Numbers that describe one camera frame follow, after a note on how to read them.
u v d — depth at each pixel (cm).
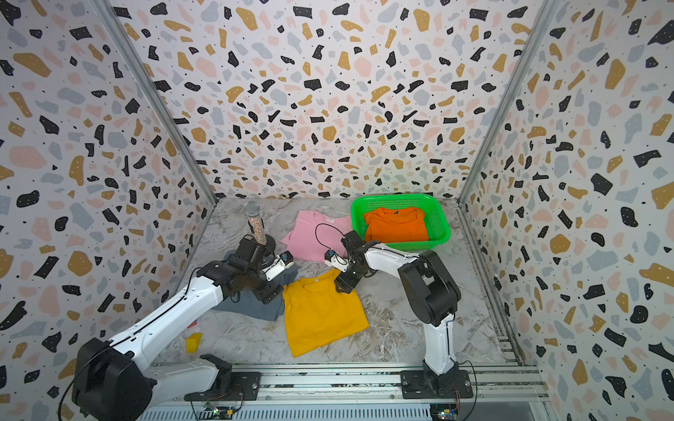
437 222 106
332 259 87
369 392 73
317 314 88
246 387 73
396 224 109
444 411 71
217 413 70
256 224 87
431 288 52
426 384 65
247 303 67
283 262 73
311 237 109
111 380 39
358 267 74
